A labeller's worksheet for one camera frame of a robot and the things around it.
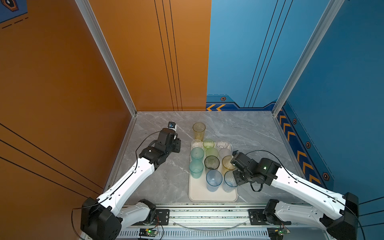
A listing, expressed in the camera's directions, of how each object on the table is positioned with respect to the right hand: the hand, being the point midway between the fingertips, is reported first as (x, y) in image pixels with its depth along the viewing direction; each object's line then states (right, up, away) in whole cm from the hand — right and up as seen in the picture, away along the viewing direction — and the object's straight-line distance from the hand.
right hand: (235, 177), depth 75 cm
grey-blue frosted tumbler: (-10, -2, +4) cm, 11 cm away
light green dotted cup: (-10, +11, +13) cm, 20 cm away
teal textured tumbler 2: (-20, +1, +12) cm, 23 cm away
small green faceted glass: (-12, +14, +22) cm, 28 cm away
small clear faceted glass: (-20, +15, +21) cm, 33 cm away
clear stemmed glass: (-2, +14, +22) cm, 26 cm away
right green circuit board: (+18, -25, -5) cm, 31 cm away
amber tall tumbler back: (-18, +23, +22) cm, 37 cm away
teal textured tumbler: (-19, +8, +16) cm, 27 cm away
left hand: (-30, +19, +5) cm, 36 cm away
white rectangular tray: (-19, -11, +6) cm, 22 cm away
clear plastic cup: (-3, +10, +14) cm, 18 cm away
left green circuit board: (-43, -25, -4) cm, 50 cm away
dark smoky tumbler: (-11, +6, +6) cm, 14 cm away
